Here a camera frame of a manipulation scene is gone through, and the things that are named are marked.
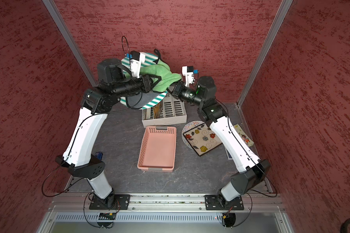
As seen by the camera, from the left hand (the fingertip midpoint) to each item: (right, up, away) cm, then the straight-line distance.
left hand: (158, 81), depth 58 cm
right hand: (+1, -2, +1) cm, 3 cm away
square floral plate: (+24, -30, +40) cm, 56 cm away
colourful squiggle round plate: (+16, -22, +47) cm, 55 cm away
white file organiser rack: (0, -11, +58) cm, 59 cm away
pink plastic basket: (-6, -39, +36) cm, 53 cm away
